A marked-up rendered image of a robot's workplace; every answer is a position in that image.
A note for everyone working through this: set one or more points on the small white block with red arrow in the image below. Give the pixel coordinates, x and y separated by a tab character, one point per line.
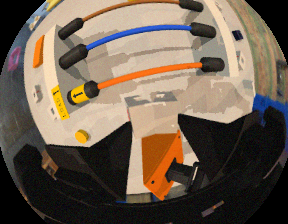
240	60

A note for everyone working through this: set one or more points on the small white block with square hole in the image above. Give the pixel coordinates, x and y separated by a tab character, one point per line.
37	93

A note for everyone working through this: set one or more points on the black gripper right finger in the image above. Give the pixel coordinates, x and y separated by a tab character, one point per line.
213	141

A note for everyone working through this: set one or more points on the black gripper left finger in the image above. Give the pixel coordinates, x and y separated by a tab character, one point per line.
107	161

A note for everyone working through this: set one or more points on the white square block with rectangular hole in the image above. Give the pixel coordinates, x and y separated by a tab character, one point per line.
218	5

